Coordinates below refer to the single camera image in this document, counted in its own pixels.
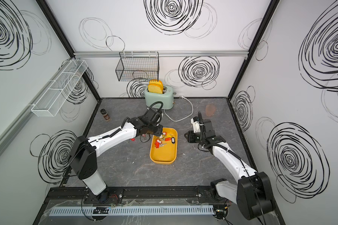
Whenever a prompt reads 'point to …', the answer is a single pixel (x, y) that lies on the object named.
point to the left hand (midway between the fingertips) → (160, 129)
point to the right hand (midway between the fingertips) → (186, 135)
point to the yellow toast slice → (155, 86)
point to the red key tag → (133, 139)
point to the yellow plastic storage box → (163, 149)
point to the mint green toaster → (166, 98)
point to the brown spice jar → (103, 112)
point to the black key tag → (173, 140)
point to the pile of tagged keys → (164, 136)
